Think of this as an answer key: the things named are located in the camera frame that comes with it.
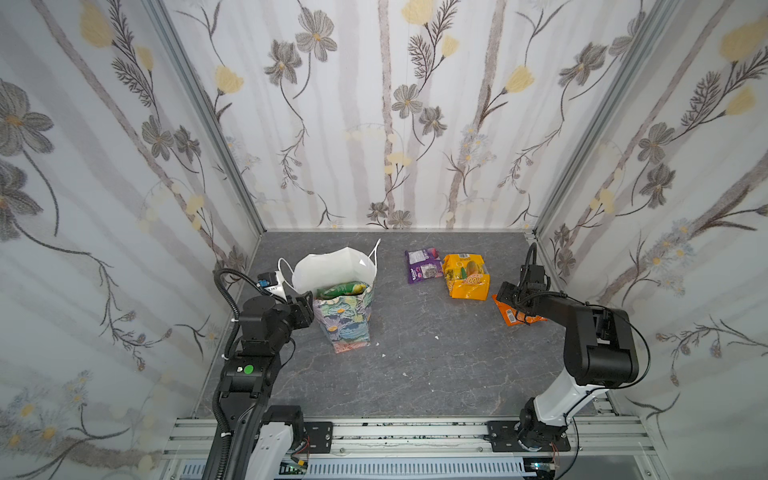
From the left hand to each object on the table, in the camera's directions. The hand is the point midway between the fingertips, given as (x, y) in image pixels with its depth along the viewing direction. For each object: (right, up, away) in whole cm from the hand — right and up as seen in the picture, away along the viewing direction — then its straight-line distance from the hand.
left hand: (298, 287), depth 72 cm
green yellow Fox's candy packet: (+8, -2, +12) cm, 15 cm away
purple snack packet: (+35, +5, +35) cm, 50 cm away
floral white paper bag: (+11, -9, +5) cm, 15 cm away
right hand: (+62, -3, +26) cm, 67 cm away
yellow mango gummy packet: (+48, +1, +27) cm, 55 cm away
